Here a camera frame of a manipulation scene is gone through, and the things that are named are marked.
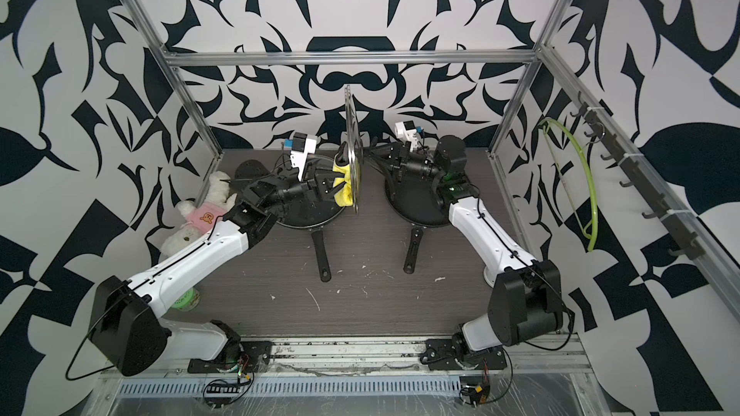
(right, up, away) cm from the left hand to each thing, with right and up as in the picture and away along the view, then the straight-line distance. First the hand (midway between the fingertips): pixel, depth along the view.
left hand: (350, 171), depth 61 cm
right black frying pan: (+18, -9, +33) cm, 39 cm away
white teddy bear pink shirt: (-47, -9, +35) cm, 60 cm away
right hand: (+3, +3, +5) cm, 7 cm away
